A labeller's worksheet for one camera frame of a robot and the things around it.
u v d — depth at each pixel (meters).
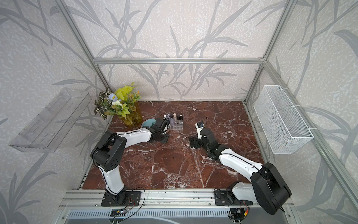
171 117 0.99
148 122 1.06
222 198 0.72
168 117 0.99
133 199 0.73
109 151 0.50
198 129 0.76
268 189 0.41
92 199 0.75
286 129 0.59
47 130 0.66
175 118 1.01
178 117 1.01
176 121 1.02
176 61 0.97
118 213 0.70
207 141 0.64
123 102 0.90
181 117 1.01
